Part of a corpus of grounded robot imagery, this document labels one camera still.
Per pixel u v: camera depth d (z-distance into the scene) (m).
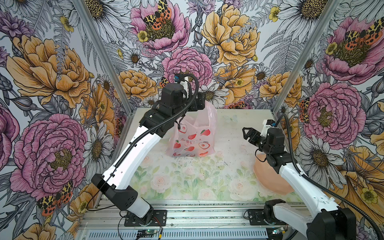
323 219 0.39
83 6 0.72
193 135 0.81
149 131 0.42
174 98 0.45
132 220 0.73
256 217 0.74
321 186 0.45
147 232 0.71
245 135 0.75
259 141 0.71
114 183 0.40
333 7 0.72
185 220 0.75
